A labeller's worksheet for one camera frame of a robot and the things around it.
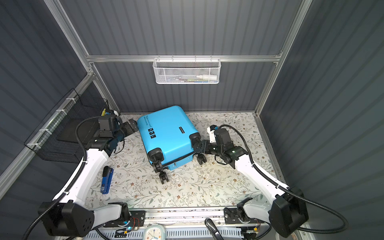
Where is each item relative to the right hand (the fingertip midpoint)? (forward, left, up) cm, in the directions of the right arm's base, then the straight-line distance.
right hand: (202, 146), depth 80 cm
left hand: (+8, +39, +9) cm, 40 cm away
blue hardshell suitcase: (+3, +18, +4) cm, 18 cm away
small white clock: (-37, +23, -15) cm, 46 cm away
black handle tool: (-36, -4, -13) cm, 39 cm away
